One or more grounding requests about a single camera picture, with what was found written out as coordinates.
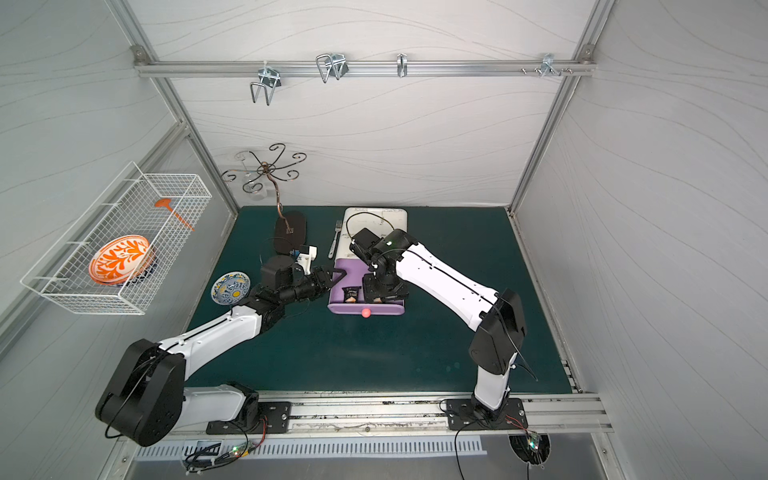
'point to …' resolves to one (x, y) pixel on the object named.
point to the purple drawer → (356, 269)
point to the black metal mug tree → (290, 228)
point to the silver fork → (337, 230)
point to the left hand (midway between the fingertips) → (345, 276)
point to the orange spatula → (165, 203)
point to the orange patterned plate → (122, 260)
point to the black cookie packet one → (351, 293)
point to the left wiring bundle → (204, 458)
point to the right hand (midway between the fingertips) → (378, 297)
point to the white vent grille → (180, 451)
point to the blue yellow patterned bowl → (230, 288)
